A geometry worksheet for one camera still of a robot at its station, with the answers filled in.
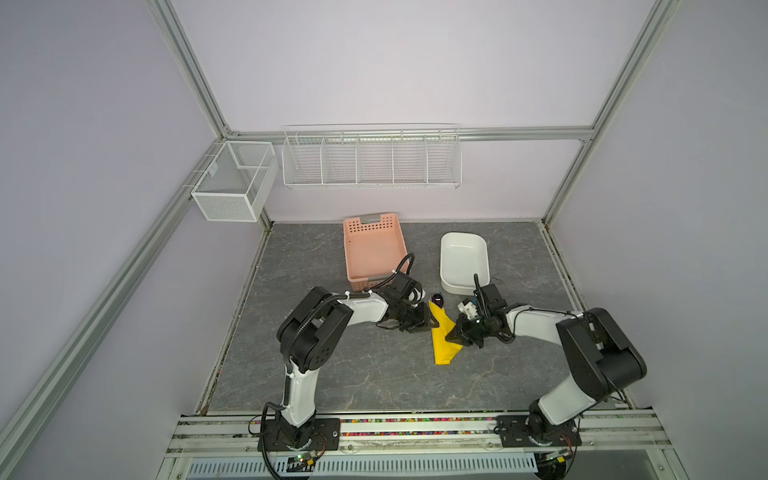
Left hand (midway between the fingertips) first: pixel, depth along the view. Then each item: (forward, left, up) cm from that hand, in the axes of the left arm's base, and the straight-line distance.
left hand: (437, 330), depth 89 cm
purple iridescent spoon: (+11, -2, -1) cm, 11 cm away
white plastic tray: (+30, -14, -3) cm, 33 cm away
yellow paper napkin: (-5, -1, -2) cm, 5 cm away
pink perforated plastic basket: (+32, +18, -1) cm, 37 cm away
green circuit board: (-29, +37, -3) cm, 47 cm away
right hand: (-2, -3, -3) cm, 5 cm away
